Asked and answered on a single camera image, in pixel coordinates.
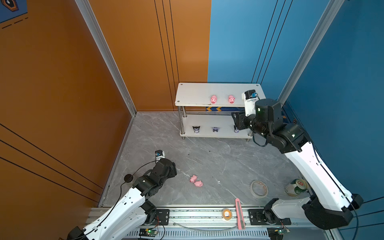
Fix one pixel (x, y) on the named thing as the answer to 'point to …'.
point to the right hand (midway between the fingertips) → (234, 112)
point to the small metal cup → (128, 178)
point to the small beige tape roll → (227, 214)
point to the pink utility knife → (240, 217)
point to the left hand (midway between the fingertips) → (171, 164)
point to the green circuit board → (148, 232)
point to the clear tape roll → (256, 195)
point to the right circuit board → (276, 233)
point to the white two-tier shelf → (206, 109)
